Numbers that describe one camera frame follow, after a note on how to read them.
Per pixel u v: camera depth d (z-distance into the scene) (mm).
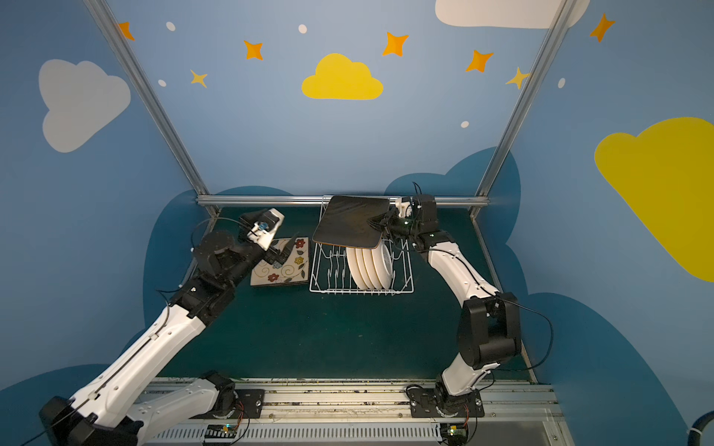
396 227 742
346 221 861
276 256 634
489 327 462
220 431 733
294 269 1011
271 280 957
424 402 748
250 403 734
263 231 557
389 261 982
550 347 426
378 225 757
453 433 733
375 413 735
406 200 820
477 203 1185
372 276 861
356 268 861
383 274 892
